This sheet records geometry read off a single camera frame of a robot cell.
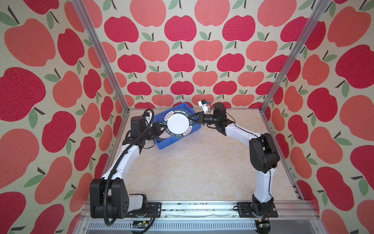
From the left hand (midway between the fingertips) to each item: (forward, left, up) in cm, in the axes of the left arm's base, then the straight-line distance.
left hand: (169, 127), depth 81 cm
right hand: (+7, -12, +1) cm, 14 cm away
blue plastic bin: (+21, +10, -14) cm, 27 cm away
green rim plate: (+4, -5, -2) cm, 7 cm away
